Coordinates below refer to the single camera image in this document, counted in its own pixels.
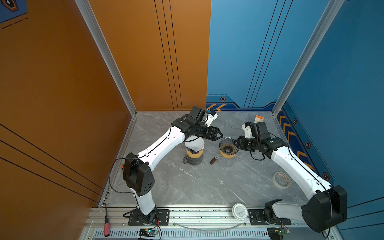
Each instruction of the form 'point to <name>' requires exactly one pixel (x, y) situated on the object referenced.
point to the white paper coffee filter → (196, 145)
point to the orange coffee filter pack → (259, 119)
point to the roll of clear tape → (278, 185)
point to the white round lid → (239, 211)
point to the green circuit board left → (150, 232)
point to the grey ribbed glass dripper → (227, 146)
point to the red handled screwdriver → (107, 227)
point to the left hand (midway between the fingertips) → (218, 133)
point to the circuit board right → (277, 233)
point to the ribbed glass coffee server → (193, 161)
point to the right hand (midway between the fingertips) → (233, 142)
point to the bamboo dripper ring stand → (195, 156)
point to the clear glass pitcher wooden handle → (213, 160)
